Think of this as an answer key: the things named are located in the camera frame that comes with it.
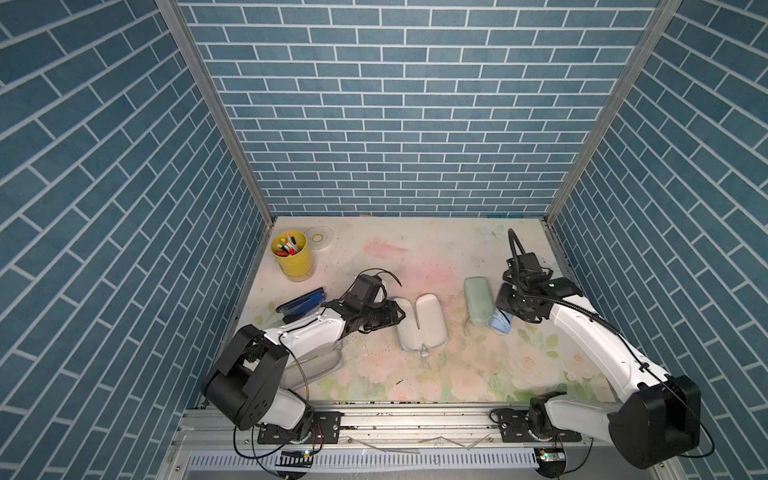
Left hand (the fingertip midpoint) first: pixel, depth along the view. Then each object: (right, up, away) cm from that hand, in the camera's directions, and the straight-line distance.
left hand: (406, 318), depth 85 cm
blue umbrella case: (+6, -4, +7) cm, 10 cm away
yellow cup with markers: (-38, +20, +10) cm, 44 cm away
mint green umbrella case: (+24, +2, +9) cm, 26 cm away
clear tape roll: (-33, +24, +29) cm, 50 cm away
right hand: (+29, +4, -1) cm, 29 cm away
